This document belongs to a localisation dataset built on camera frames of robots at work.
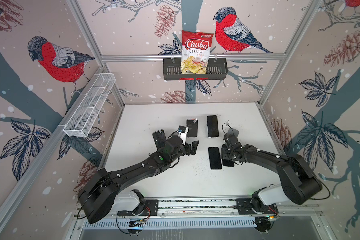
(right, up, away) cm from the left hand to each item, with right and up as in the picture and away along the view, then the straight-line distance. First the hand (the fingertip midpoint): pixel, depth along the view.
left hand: (192, 140), depth 79 cm
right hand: (+21, -13, +13) cm, 28 cm away
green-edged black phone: (+15, -14, +14) cm, 25 cm away
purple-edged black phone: (+1, +8, +11) cm, 14 cm away
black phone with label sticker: (+22, -15, +8) cm, 28 cm away
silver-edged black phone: (+15, +6, +19) cm, 25 cm away
